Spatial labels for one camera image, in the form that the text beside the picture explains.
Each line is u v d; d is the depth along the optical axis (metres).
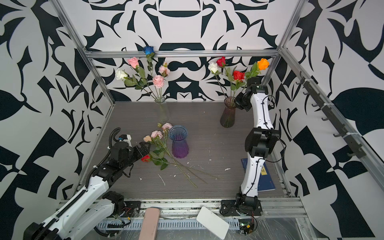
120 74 0.74
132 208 0.73
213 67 0.79
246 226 0.71
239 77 0.88
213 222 0.67
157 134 0.97
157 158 0.89
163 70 0.90
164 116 1.08
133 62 0.81
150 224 0.68
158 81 0.85
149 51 0.85
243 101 0.79
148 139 0.96
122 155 0.61
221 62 0.89
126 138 0.74
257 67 0.84
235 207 0.74
